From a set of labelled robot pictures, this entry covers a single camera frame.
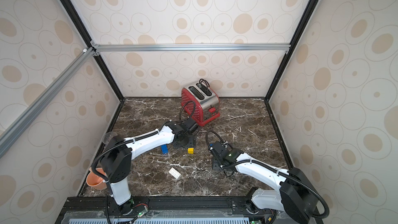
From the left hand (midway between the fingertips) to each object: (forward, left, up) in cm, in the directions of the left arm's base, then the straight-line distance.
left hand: (194, 145), depth 86 cm
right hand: (-8, -15, -5) cm, 18 cm away
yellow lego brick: (-1, +2, -5) cm, 6 cm away
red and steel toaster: (+24, -3, +10) cm, 26 cm away
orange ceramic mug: (-18, +50, -5) cm, 53 cm away
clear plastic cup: (+12, +59, -12) cm, 61 cm away
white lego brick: (-13, +10, -7) cm, 18 cm away
